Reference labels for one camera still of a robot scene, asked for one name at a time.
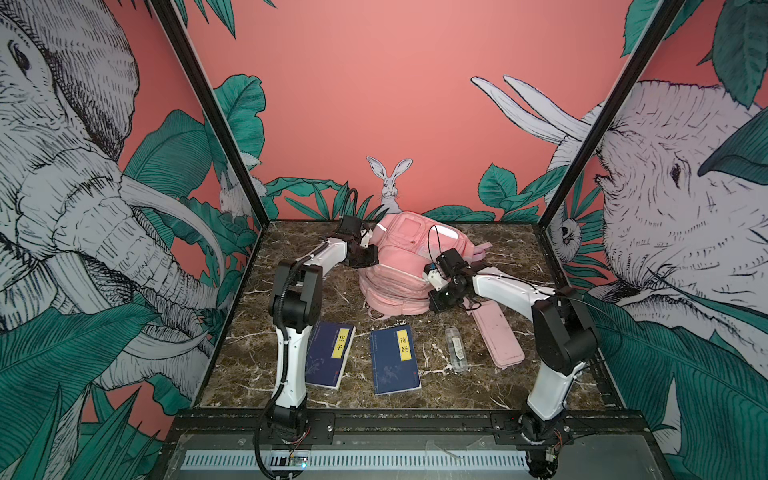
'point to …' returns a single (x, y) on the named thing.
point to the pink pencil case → (497, 331)
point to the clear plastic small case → (456, 350)
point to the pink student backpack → (391, 282)
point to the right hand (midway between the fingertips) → (428, 303)
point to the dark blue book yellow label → (394, 363)
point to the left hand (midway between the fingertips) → (381, 255)
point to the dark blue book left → (328, 350)
